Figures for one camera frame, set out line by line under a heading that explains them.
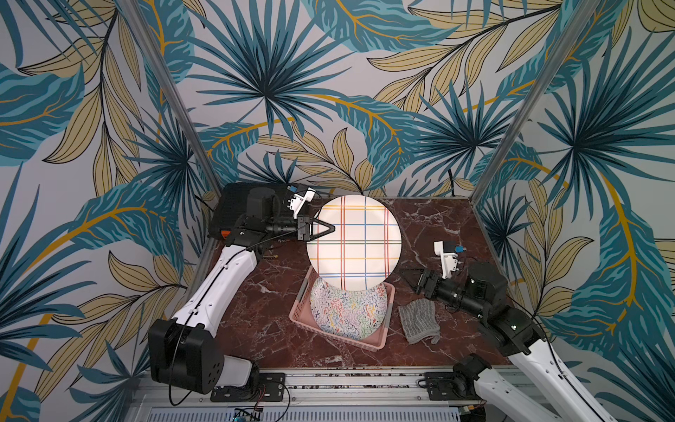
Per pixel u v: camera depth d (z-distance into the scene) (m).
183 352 0.39
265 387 0.73
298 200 0.66
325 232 0.68
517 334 0.48
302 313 0.86
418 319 0.83
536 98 0.85
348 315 0.84
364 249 0.69
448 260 0.61
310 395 0.73
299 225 0.62
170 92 0.83
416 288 0.59
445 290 0.59
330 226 0.68
